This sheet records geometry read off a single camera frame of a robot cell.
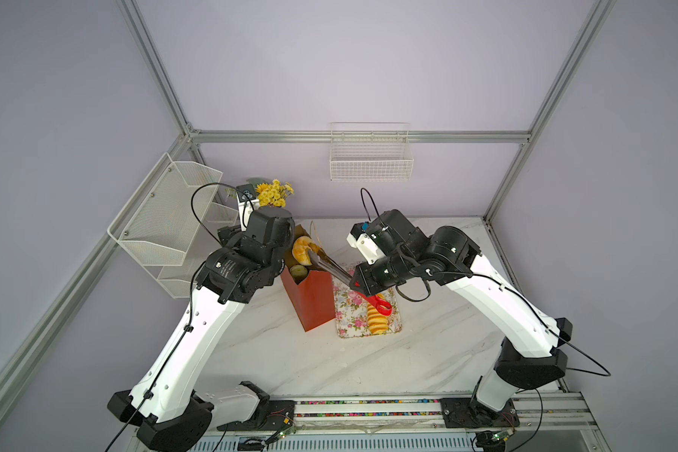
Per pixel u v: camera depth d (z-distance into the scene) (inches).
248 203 19.4
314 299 31.7
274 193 35.4
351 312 36.5
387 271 19.7
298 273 35.2
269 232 17.3
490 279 15.6
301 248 28.9
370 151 42.1
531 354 16.4
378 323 34.7
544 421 28.3
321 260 27.2
